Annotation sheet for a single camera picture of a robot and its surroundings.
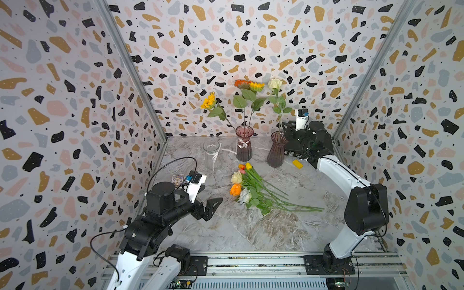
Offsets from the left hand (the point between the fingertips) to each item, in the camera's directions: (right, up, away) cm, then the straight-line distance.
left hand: (213, 192), depth 63 cm
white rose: (+11, -7, +24) cm, 28 cm away
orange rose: (+6, -5, +29) cm, 30 cm away
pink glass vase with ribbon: (+11, +17, +33) cm, 39 cm away
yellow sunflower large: (+18, +40, +29) cm, 52 cm away
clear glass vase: (-7, +17, +36) cm, 41 cm away
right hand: (+30, +29, +21) cm, 47 cm away
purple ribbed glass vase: (+31, +12, +50) cm, 60 cm away
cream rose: (+7, +1, +29) cm, 30 cm away
